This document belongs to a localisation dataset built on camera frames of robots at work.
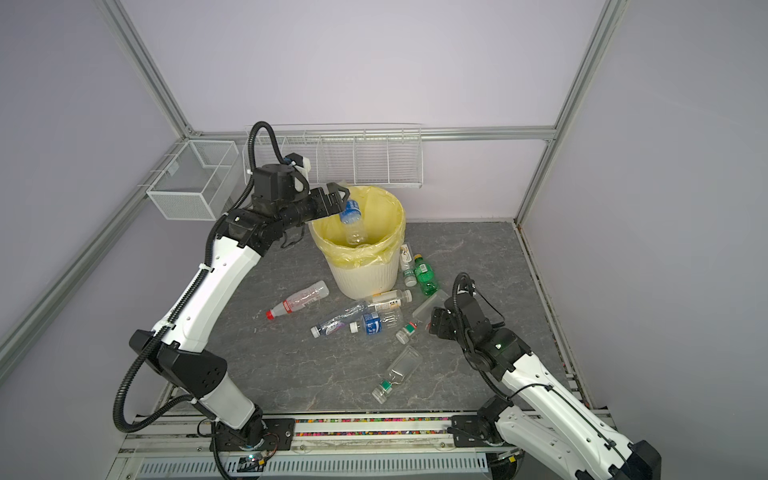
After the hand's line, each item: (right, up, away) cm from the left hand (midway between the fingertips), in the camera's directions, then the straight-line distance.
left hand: (337, 198), depth 71 cm
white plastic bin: (+3, -22, +18) cm, 29 cm away
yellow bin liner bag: (+10, -2, +22) cm, 24 cm away
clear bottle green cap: (+18, -18, +32) cm, 41 cm away
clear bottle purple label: (-4, -34, +18) cm, 39 cm away
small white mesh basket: (-51, +10, +25) cm, 58 cm away
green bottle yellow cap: (+24, -20, +28) cm, 42 cm away
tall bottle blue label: (+1, -2, +19) cm, 19 cm away
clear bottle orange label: (+17, -27, +23) cm, 39 cm away
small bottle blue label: (+7, -34, +16) cm, 38 cm away
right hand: (+28, -30, +6) cm, 41 cm away
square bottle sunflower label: (+22, -33, +22) cm, 46 cm away
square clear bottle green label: (+15, -45, +8) cm, 48 cm away
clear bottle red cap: (-17, -28, +23) cm, 40 cm away
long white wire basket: (+1, +20, +28) cm, 35 cm away
